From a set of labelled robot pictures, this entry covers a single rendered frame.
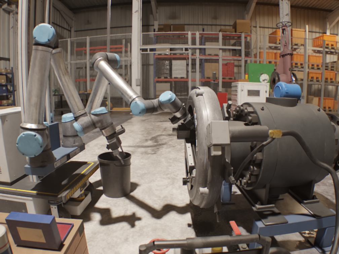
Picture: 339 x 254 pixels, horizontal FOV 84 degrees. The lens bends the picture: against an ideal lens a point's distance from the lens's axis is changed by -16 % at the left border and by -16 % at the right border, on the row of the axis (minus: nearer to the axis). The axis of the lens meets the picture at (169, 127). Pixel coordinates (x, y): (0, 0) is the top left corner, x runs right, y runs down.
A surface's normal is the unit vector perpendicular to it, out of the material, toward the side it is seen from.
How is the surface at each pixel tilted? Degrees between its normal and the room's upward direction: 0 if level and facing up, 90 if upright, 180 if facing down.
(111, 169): 93
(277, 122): 50
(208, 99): 35
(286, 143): 74
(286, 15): 90
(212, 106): 44
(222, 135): 68
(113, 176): 93
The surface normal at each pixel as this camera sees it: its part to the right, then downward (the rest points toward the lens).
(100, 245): 0.00, -0.99
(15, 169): 1.00, 0.00
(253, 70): -0.07, 0.17
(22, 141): 0.35, 0.25
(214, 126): 0.04, -0.22
